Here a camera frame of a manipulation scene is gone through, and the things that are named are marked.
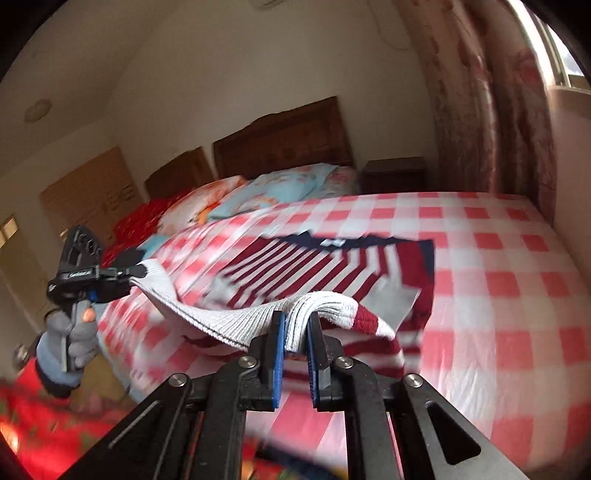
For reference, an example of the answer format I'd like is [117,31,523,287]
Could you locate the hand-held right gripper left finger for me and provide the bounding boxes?
[76,310,286,480]

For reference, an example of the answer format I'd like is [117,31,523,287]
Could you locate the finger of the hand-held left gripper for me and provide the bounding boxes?
[104,264,149,283]
[113,248,145,269]

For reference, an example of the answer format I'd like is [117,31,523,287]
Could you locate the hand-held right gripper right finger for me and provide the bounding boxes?
[307,313,532,480]

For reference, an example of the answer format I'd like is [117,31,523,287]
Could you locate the red white striped sweater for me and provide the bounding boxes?
[129,233,437,384]

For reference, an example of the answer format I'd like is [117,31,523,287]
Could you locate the person's left hand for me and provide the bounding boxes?
[36,302,100,371]

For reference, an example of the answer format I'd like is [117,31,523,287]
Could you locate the light blue cloth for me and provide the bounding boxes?
[139,235,171,259]

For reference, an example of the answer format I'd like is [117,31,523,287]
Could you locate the red blanket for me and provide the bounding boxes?
[104,189,195,266]

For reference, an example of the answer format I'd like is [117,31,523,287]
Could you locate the wooden door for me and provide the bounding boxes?
[0,215,49,370]

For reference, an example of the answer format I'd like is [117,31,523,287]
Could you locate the orange floral pillow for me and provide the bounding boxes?
[159,175,247,227]

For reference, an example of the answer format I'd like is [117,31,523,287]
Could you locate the small wooden headboard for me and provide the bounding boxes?
[144,147,215,198]

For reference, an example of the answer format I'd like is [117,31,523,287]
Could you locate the red floral cloth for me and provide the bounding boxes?
[0,355,259,480]

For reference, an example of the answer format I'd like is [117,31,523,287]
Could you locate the blue floral pillow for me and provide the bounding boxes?
[208,164,335,219]

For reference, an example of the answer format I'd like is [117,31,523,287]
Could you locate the round ceiling lamp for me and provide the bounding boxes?
[24,99,52,123]

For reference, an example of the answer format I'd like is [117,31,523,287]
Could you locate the pink floral pillow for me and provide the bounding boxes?
[323,166,358,197]

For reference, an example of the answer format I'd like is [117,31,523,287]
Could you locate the pink checked bed sheet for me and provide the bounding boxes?
[99,191,591,472]

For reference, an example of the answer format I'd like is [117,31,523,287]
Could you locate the large wooden headboard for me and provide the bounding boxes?
[212,96,355,180]

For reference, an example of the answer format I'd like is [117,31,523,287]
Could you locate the dark wooden nightstand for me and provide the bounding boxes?
[360,157,428,195]

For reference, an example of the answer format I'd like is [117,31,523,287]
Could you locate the floral curtain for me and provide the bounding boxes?
[392,0,557,227]

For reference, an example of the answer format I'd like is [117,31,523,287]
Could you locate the window with bars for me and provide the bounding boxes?
[536,0,591,90]

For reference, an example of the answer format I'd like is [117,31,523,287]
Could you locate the white wall cable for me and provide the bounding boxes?
[378,18,411,49]

